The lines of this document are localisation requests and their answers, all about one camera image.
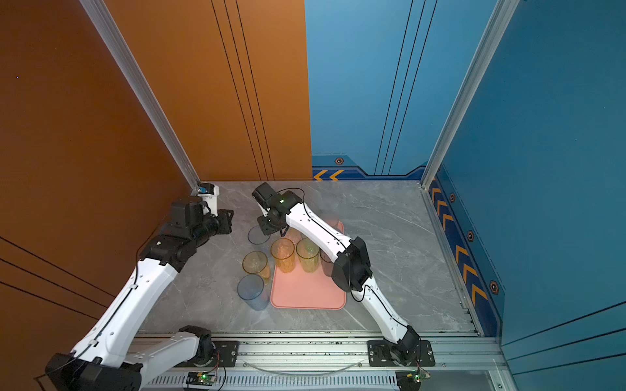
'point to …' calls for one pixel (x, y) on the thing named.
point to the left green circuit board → (199, 378)
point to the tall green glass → (308, 252)
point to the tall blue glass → (251, 289)
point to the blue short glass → (256, 235)
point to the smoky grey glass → (327, 263)
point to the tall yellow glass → (282, 250)
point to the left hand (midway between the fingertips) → (231, 208)
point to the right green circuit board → (411, 380)
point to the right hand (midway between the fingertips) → (270, 226)
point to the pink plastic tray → (303, 290)
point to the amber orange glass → (256, 262)
